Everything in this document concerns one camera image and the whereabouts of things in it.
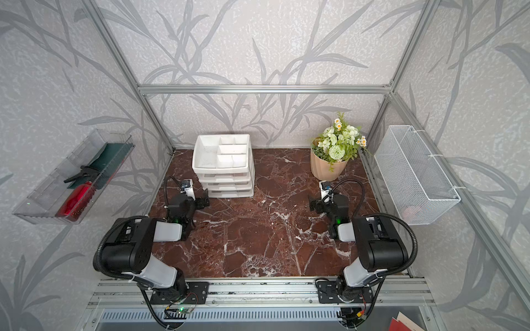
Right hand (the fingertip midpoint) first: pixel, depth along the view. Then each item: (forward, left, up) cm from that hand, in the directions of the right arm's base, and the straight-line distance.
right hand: (319, 190), depth 94 cm
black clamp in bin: (-10, +81, +29) cm, 86 cm away
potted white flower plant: (+9, -5, +20) cm, 23 cm away
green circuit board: (-44, +53, -6) cm, 69 cm away
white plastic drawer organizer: (+5, +42, +13) cm, 45 cm away
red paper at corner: (-49, -20, -6) cm, 53 cm away
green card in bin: (-7, +76, +29) cm, 81 cm away
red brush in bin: (-22, +77, +29) cm, 85 cm away
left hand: (0, +57, +2) cm, 57 cm away
